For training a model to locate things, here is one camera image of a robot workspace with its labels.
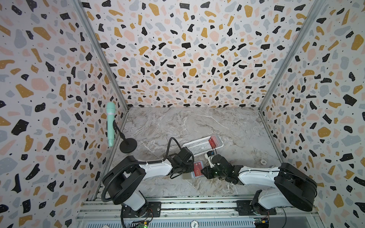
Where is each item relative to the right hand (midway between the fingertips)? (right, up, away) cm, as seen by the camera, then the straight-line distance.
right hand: (203, 171), depth 85 cm
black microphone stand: (-50, +14, +12) cm, 54 cm away
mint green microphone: (-50, +36, -10) cm, 63 cm away
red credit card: (-3, +2, +3) cm, 5 cm away
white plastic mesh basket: (0, +13, +15) cm, 20 cm away
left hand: (-3, +2, +2) cm, 4 cm away
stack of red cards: (+9, +17, +10) cm, 21 cm away
